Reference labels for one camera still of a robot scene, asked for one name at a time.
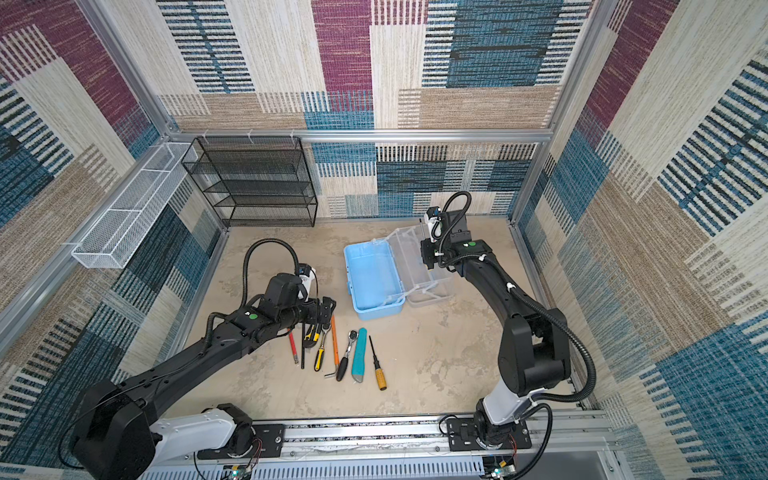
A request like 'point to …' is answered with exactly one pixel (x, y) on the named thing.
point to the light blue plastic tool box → (385, 273)
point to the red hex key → (293, 347)
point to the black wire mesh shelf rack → (255, 181)
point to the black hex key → (302, 345)
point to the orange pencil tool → (336, 350)
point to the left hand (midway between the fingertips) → (322, 297)
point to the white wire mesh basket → (110, 243)
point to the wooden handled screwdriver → (380, 374)
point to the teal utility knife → (359, 357)
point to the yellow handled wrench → (321, 352)
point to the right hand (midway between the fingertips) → (427, 249)
